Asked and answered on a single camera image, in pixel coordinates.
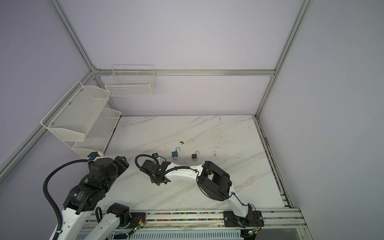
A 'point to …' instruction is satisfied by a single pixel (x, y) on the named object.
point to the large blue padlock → (175, 153)
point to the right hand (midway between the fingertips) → (155, 174)
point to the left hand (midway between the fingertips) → (121, 163)
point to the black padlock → (194, 156)
